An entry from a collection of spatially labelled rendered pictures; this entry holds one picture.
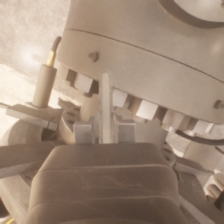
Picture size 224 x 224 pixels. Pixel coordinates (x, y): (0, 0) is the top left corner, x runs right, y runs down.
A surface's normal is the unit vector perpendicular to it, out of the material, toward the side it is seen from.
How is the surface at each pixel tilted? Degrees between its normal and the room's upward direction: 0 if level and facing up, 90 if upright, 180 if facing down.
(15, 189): 45
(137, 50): 12
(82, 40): 37
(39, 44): 0
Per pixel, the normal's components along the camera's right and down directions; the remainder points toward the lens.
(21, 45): -0.05, 0.25
